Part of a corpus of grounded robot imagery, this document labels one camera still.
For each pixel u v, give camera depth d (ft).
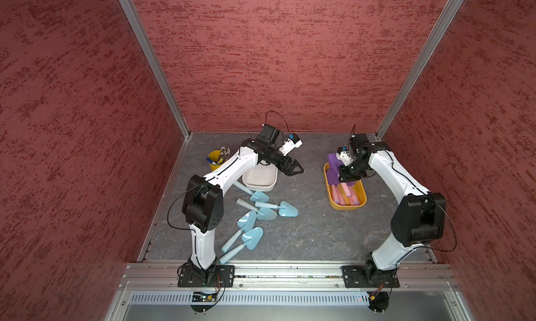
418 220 1.50
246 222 2.82
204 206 1.62
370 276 2.19
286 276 2.49
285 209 2.94
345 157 2.70
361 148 2.09
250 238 2.69
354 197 2.95
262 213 2.94
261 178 3.33
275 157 2.44
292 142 2.48
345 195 2.73
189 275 2.43
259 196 3.11
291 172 2.43
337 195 2.95
